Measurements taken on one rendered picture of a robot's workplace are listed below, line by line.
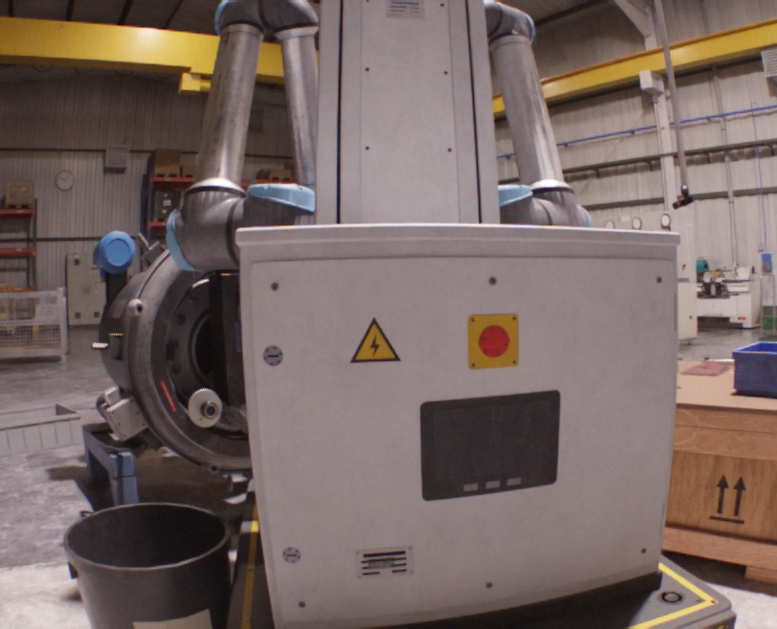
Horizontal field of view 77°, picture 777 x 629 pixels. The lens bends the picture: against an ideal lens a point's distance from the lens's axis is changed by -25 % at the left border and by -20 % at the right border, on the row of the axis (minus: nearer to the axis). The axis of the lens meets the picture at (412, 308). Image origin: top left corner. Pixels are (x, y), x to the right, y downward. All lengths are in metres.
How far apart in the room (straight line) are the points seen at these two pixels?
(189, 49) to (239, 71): 12.32
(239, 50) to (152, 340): 0.81
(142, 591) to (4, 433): 2.30
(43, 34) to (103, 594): 12.87
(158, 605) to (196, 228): 0.76
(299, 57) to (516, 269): 0.95
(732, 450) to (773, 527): 0.24
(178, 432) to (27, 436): 1.61
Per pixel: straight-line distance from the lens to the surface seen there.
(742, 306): 10.57
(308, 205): 1.21
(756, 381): 1.65
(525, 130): 1.48
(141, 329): 1.67
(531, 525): 0.76
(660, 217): 8.01
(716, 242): 12.34
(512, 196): 1.27
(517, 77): 1.54
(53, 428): 3.26
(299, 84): 1.48
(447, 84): 1.18
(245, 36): 1.49
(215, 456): 1.80
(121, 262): 2.39
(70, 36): 13.44
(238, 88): 1.41
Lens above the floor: 0.77
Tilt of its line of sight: 2 degrees down
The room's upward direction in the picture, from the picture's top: 1 degrees counter-clockwise
